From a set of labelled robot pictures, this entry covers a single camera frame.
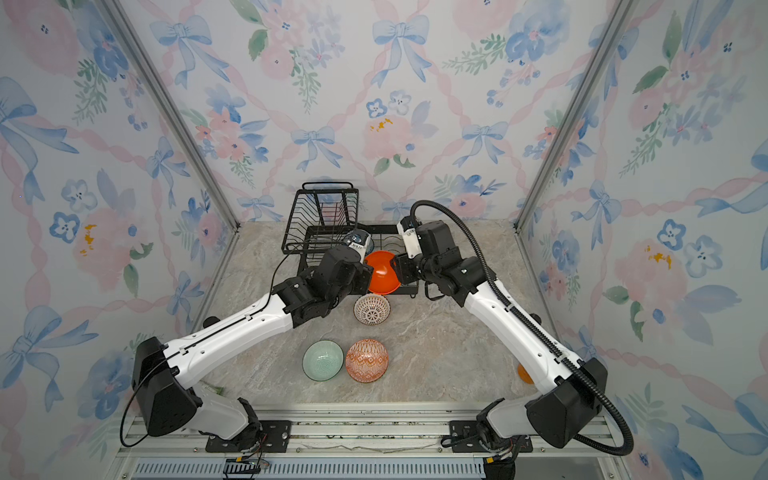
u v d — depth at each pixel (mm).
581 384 389
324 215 1052
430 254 576
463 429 745
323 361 856
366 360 843
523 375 837
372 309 950
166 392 390
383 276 765
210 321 833
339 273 547
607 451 400
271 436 745
